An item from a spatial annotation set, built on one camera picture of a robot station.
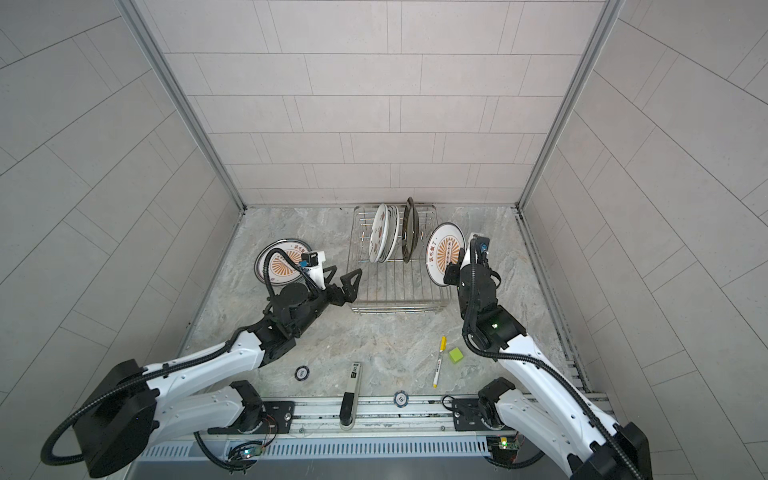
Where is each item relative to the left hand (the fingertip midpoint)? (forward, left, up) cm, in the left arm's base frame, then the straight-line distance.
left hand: (358, 269), depth 76 cm
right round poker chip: (-26, -11, -19) cm, 34 cm away
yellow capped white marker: (-13, -23, -19) cm, 32 cm away
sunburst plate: (+10, +28, -18) cm, 34 cm away
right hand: (+4, -25, +4) cm, 26 cm away
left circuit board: (-38, +23, -16) cm, 47 cm away
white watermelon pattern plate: (+20, -4, -11) cm, 23 cm away
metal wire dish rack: (+5, -9, -19) cm, 22 cm away
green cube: (-16, -26, -17) cm, 35 cm away
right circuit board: (-36, -35, -19) cm, 54 cm away
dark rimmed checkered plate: (+24, -14, -13) cm, 31 cm away
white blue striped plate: (+16, -9, -4) cm, 18 cm away
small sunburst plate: (+8, -23, 0) cm, 24 cm away
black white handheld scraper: (-27, +1, -14) cm, 31 cm away
